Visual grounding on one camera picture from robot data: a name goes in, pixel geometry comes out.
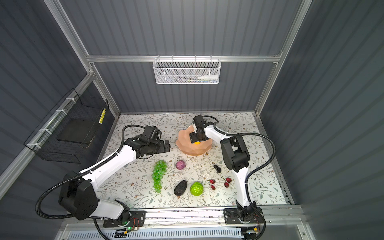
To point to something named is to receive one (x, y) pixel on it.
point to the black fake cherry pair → (218, 169)
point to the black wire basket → (70, 127)
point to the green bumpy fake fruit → (196, 189)
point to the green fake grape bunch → (159, 167)
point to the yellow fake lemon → (197, 142)
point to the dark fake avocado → (180, 187)
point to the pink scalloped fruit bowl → (184, 143)
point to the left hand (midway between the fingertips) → (164, 147)
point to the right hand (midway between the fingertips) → (197, 138)
